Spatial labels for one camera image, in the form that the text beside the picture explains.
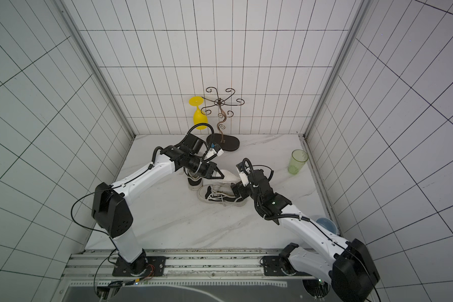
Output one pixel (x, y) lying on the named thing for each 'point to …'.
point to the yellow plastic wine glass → (199, 116)
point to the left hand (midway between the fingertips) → (219, 180)
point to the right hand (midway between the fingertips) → (243, 172)
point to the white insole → (228, 176)
